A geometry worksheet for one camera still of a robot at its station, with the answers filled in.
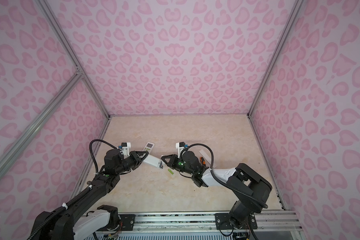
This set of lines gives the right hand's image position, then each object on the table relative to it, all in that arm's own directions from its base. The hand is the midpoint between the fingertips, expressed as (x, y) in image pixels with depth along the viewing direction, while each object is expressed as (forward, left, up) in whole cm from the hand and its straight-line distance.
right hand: (161, 158), depth 77 cm
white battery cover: (+9, -26, -16) cm, 32 cm away
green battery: (0, -3, -17) cm, 17 cm away
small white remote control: (+1, +5, -5) cm, 7 cm away
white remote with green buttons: (+17, +13, -16) cm, 27 cm away
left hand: (+4, +7, 0) cm, 8 cm away
